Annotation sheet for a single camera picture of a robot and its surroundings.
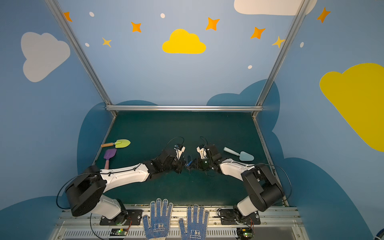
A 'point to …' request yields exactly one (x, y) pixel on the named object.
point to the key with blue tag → (189, 164)
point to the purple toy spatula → (108, 154)
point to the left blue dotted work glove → (160, 218)
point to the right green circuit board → (244, 233)
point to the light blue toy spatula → (243, 156)
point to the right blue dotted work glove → (196, 228)
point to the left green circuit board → (119, 232)
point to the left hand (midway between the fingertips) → (187, 162)
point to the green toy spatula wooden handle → (119, 143)
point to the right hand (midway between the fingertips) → (192, 163)
